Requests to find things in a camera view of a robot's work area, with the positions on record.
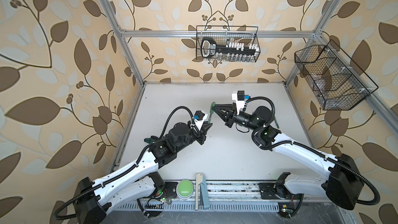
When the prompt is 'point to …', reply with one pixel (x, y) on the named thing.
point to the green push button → (185, 188)
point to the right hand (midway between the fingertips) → (213, 109)
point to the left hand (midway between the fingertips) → (211, 122)
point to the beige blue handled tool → (200, 180)
